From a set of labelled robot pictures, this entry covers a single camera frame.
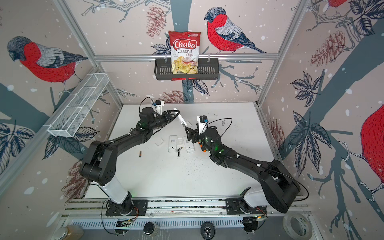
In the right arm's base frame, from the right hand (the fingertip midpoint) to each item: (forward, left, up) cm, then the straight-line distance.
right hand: (188, 128), depth 80 cm
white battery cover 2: (+3, +22, -20) cm, 30 cm away
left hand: (+9, +7, +3) cm, 11 cm away
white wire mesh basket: (+3, +59, +12) cm, 60 cm away
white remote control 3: (0, +1, -20) cm, 20 cm away
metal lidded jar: (-46, +47, -11) cm, 67 cm away
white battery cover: (+5, +8, -20) cm, 22 cm away
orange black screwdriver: (-2, -8, -20) cm, 22 cm away
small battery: (-1, +8, -21) cm, 22 cm away
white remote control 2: (+2, +13, -21) cm, 24 cm away
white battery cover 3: (+5, +1, -3) cm, 6 cm away
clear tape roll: (-38, -55, -27) cm, 72 cm away
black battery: (-5, +8, -21) cm, 23 cm away
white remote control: (+7, +5, +1) cm, 8 cm away
